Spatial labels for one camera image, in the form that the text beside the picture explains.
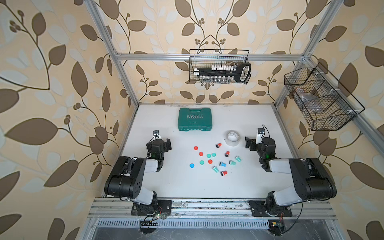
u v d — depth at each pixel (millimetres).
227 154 915
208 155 935
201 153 937
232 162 889
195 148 961
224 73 847
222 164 886
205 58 911
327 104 721
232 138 1010
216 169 865
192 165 889
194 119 1056
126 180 452
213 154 937
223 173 843
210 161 909
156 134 816
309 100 694
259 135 808
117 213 747
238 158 908
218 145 961
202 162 912
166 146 770
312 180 448
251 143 844
